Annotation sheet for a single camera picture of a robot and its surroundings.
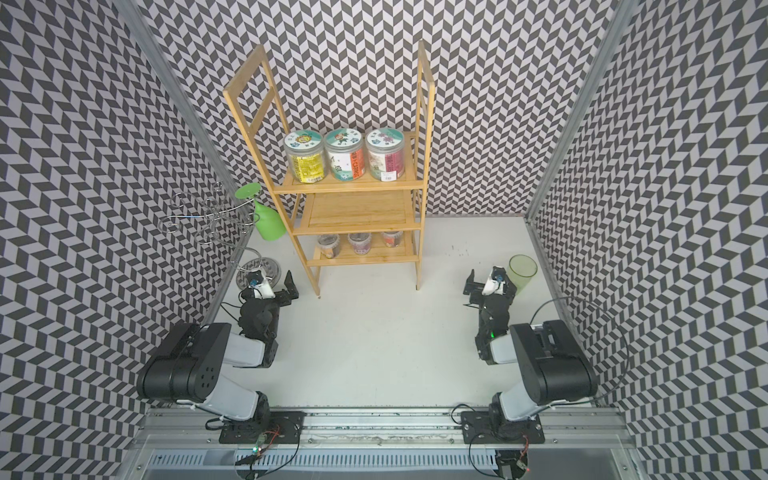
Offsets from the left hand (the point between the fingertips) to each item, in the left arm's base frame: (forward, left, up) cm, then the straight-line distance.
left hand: (275, 276), depth 90 cm
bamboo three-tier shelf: (+4, -22, +20) cm, 30 cm away
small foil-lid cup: (+1, -19, +13) cm, 23 cm away
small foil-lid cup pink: (+6, -36, +9) cm, 37 cm away
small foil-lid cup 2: (+2, -27, +13) cm, 30 cm away
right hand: (0, -65, -1) cm, 65 cm away
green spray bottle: (+11, +1, +11) cm, 16 cm away
